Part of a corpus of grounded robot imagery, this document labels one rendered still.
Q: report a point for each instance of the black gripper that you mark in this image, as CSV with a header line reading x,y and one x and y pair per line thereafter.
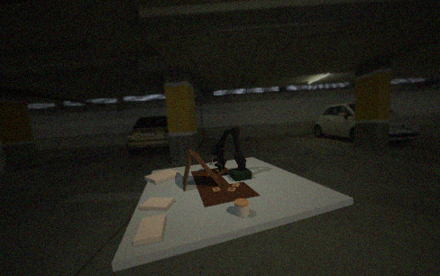
x,y
221,163

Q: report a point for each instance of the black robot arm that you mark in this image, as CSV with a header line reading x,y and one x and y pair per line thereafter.
x,y
240,160

